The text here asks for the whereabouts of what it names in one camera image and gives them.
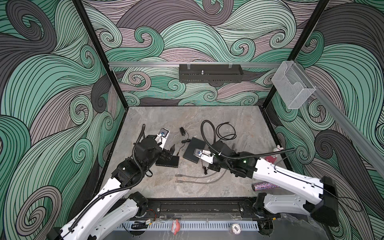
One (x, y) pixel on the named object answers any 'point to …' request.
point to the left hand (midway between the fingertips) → (165, 139)
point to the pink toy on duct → (175, 226)
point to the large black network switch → (193, 144)
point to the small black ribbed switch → (173, 162)
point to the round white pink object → (236, 228)
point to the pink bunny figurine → (272, 158)
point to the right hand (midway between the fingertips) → (206, 154)
